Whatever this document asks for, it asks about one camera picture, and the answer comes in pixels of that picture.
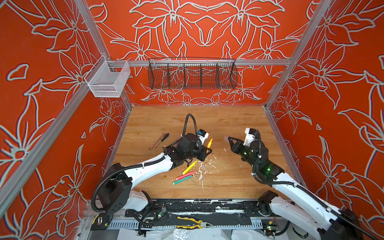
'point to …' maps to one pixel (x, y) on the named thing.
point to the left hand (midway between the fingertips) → (211, 149)
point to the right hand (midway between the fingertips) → (226, 137)
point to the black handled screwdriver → (162, 140)
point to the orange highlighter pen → (209, 143)
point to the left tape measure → (100, 222)
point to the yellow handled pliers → (201, 224)
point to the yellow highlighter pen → (189, 167)
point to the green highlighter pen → (180, 180)
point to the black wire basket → (192, 73)
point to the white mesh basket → (106, 78)
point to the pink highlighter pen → (185, 175)
